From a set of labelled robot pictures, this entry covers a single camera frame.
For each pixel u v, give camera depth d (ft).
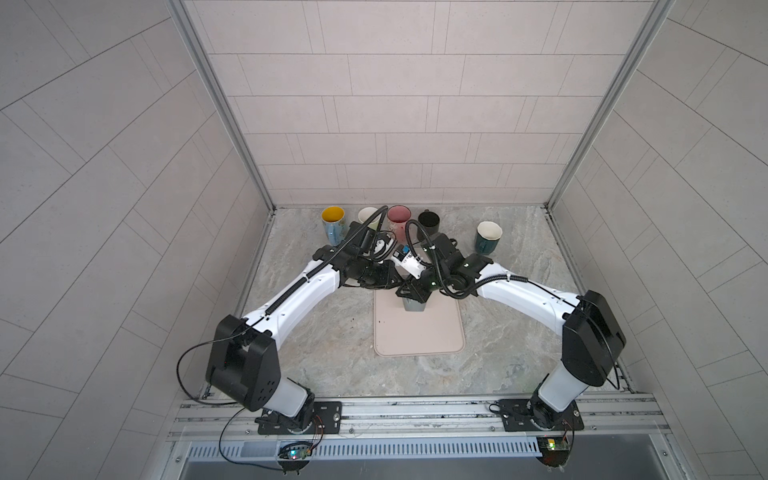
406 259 2.33
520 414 2.32
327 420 2.32
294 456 2.11
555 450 2.24
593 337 1.44
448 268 2.06
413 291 2.28
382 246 2.29
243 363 1.34
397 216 3.35
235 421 2.33
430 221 3.33
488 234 3.29
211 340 1.37
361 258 2.26
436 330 2.74
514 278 1.75
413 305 2.58
